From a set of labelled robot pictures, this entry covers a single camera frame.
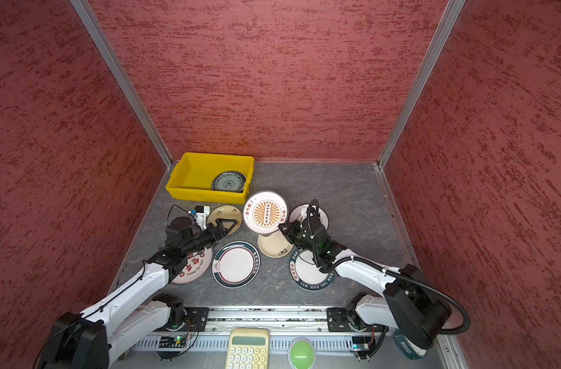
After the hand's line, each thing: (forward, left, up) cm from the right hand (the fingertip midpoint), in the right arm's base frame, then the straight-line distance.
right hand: (274, 231), depth 81 cm
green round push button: (-35, -8, -11) cm, 38 cm away
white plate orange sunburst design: (+8, +4, +1) cm, 9 cm away
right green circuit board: (-33, -28, -16) cm, 46 cm away
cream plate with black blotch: (+1, 0, -13) cm, 13 cm away
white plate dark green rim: (+37, +16, -11) cm, 42 cm away
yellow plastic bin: (+40, +42, -11) cm, 59 cm away
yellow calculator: (-33, +8, -11) cm, 36 cm away
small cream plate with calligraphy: (+17, +22, -12) cm, 30 cm away
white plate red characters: (-8, +30, -12) cm, 33 cm away
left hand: (+1, +15, 0) cm, 15 cm away
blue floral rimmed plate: (+34, +23, -11) cm, 42 cm away
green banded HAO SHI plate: (-11, -11, -12) cm, 20 cm away
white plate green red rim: (-7, +15, -12) cm, 21 cm away
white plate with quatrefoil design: (+16, -11, -13) cm, 23 cm away
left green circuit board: (-31, +31, -13) cm, 46 cm away
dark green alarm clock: (-35, -40, -9) cm, 54 cm away
